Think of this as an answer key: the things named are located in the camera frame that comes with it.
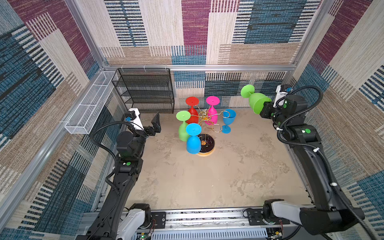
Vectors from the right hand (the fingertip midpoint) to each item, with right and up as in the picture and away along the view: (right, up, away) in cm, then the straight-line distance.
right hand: (265, 105), depth 70 cm
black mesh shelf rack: (-66, +16, +42) cm, 80 cm away
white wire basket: (-85, -8, 0) cm, 85 cm away
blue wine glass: (-9, -4, +31) cm, 33 cm away
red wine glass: (-33, +4, +14) cm, 36 cm away
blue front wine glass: (-33, -18, +6) cm, 38 cm away
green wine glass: (-38, -4, +8) cm, 39 cm away
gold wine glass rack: (-24, -20, +31) cm, 43 cm away
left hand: (-53, -3, -2) cm, 53 cm away
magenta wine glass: (-23, -4, +8) cm, 25 cm away
